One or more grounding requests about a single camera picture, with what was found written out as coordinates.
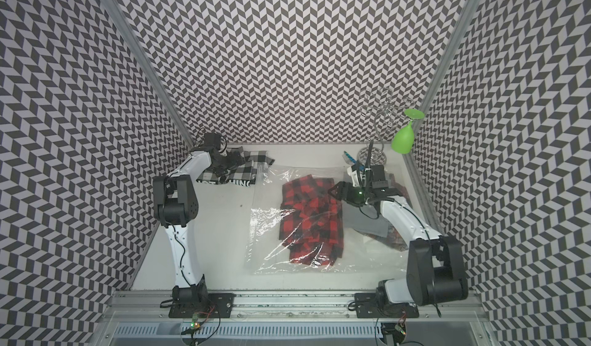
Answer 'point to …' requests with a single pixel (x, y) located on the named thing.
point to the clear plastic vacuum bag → (266, 254)
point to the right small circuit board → (398, 330)
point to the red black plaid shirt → (311, 222)
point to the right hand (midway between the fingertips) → (335, 197)
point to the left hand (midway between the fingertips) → (237, 165)
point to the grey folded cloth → (370, 218)
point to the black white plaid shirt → (245, 175)
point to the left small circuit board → (195, 323)
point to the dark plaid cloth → (393, 238)
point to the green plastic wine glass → (403, 138)
